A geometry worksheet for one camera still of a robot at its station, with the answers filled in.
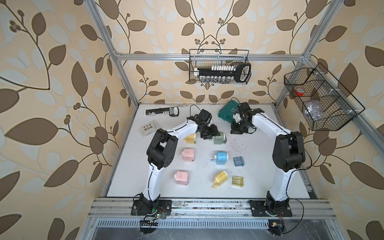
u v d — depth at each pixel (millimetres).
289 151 512
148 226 725
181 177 772
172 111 1155
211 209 753
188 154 865
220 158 842
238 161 909
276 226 717
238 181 831
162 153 542
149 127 1029
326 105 725
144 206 652
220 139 934
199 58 912
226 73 842
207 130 828
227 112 1127
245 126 794
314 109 722
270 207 654
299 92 806
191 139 942
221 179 771
